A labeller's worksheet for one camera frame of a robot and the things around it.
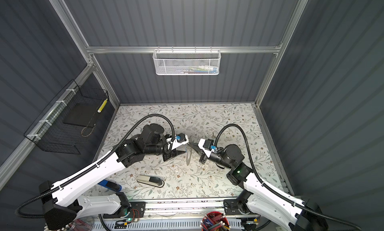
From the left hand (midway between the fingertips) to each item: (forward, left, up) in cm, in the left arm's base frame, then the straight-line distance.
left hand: (183, 144), depth 69 cm
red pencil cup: (-29, -12, -16) cm, 35 cm away
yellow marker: (+26, +44, +2) cm, 51 cm away
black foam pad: (+19, +51, +3) cm, 54 cm away
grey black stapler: (-8, +18, -21) cm, 29 cm away
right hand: (-2, -4, +4) cm, 6 cm away
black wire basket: (+5, +59, +5) cm, 59 cm away
